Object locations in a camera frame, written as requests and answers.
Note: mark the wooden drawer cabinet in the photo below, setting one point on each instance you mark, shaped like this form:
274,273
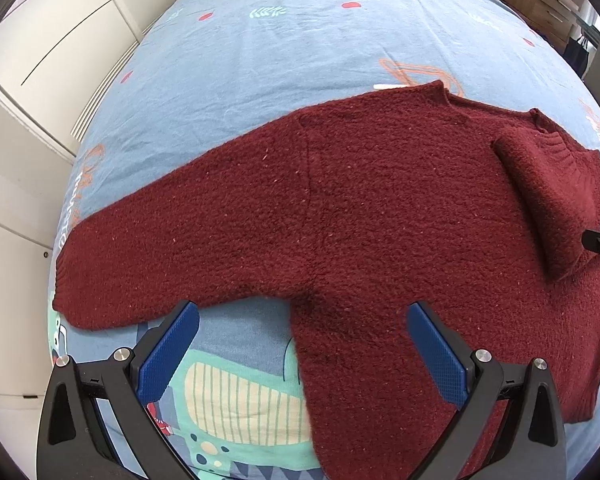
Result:
551,19

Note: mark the blue patterned bed sheet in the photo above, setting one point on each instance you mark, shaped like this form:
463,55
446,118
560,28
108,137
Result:
210,70

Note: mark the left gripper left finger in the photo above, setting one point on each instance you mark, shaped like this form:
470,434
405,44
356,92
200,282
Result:
73,442

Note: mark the dark shopping bag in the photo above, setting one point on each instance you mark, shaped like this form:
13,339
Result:
576,55

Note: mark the white wardrobe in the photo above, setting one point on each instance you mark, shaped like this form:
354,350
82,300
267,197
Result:
57,60

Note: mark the dark red knit sweater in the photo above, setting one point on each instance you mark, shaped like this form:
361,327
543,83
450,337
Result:
351,210

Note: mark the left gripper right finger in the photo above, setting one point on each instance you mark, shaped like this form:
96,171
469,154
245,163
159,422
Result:
531,440

